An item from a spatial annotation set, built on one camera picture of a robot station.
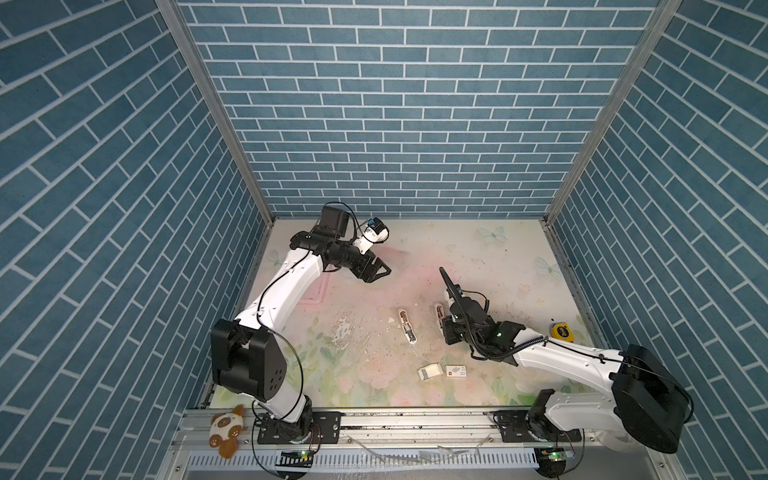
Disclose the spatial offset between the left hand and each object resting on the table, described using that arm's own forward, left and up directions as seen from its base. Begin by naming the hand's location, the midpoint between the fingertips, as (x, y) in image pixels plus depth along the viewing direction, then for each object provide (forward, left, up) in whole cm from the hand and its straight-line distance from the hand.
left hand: (380, 262), depth 81 cm
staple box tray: (-23, -14, -21) cm, 34 cm away
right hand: (-10, -17, -14) cm, 24 cm away
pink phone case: (+2, +22, -19) cm, 29 cm away
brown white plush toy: (-36, +37, -19) cm, 55 cm away
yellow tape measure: (-13, -54, -18) cm, 59 cm away
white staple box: (-23, -21, -20) cm, 37 cm away
